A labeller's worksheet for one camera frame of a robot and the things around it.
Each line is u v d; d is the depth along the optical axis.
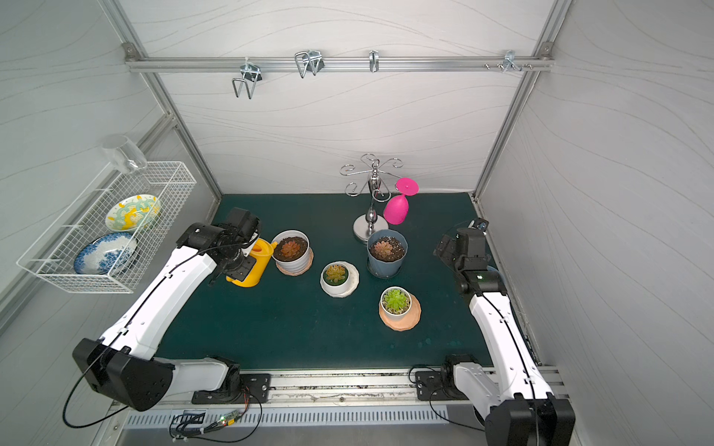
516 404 0.38
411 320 0.86
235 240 0.58
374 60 0.72
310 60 0.76
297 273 0.95
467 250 0.58
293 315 0.88
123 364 0.37
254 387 0.74
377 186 0.90
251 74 0.78
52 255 0.56
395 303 0.79
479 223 0.68
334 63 0.79
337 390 0.75
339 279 0.88
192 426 0.69
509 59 0.76
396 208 0.95
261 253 0.77
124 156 0.64
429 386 0.73
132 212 0.70
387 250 0.91
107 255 0.63
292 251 0.90
